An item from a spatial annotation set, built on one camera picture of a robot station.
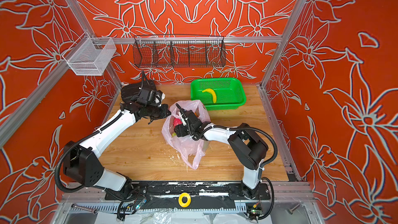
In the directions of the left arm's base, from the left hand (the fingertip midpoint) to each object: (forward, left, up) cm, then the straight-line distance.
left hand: (171, 111), depth 82 cm
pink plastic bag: (-18, -12, -8) cm, 23 cm away
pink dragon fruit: (-3, -3, -7) cm, 8 cm away
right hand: (-2, -3, -11) cm, 12 cm away
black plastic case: (+23, +37, -11) cm, 45 cm away
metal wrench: (-45, +30, -18) cm, 57 cm away
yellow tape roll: (-39, -12, -17) cm, 44 cm away
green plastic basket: (+30, -36, -15) cm, 49 cm away
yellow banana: (+29, -23, -14) cm, 40 cm away
